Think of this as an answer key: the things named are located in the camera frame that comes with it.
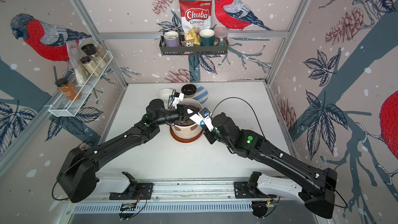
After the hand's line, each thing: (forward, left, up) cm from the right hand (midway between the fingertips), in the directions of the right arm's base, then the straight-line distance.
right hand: (205, 121), depth 70 cm
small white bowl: (+35, +31, -21) cm, 51 cm away
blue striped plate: (+38, +4, -26) cm, 46 cm away
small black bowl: (+38, +13, -20) cm, 45 cm away
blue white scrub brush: (0, +4, +2) cm, 4 cm away
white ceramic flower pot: (+2, +8, -10) cm, 14 cm away
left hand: (+3, +2, +5) cm, 7 cm away
